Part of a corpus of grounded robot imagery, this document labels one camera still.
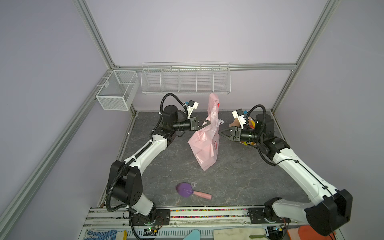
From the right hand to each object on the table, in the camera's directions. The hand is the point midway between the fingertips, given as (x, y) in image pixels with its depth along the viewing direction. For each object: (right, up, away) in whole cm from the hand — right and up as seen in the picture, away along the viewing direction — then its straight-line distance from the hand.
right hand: (219, 134), depth 68 cm
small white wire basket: (-63, +28, +33) cm, 77 cm away
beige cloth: (+9, -46, 0) cm, 47 cm away
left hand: (-4, +4, +1) cm, 6 cm away
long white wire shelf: (-18, +36, +31) cm, 50 cm away
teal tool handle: (-11, -47, +1) cm, 48 cm away
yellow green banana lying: (+11, -4, -4) cm, 12 cm away
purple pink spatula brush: (-17, -31, +12) cm, 37 cm away
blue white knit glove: (-52, -47, +1) cm, 70 cm away
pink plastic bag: (-6, -4, +3) cm, 8 cm away
